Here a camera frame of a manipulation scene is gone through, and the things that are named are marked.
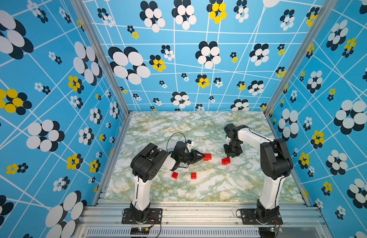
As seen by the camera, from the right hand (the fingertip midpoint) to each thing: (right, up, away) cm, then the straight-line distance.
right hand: (231, 155), depth 95 cm
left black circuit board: (-52, -33, -23) cm, 65 cm away
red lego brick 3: (-36, -10, -9) cm, 38 cm away
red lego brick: (-3, -2, -4) cm, 6 cm away
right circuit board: (+10, -30, -27) cm, 42 cm away
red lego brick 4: (-25, -10, -8) cm, 28 cm away
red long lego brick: (-16, 0, -3) cm, 16 cm away
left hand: (-17, 0, -4) cm, 17 cm away
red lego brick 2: (-6, -4, -4) cm, 8 cm away
